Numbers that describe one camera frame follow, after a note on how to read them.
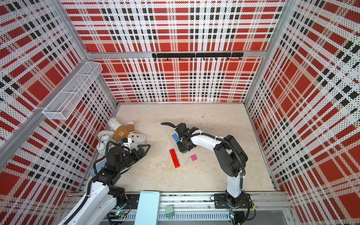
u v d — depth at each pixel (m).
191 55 0.88
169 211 0.70
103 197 0.54
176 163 0.86
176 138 0.99
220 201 0.73
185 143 0.66
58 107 0.69
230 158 0.48
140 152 0.70
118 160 0.63
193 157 0.89
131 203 0.73
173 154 0.91
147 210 0.70
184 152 0.88
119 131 0.94
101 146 0.82
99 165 0.62
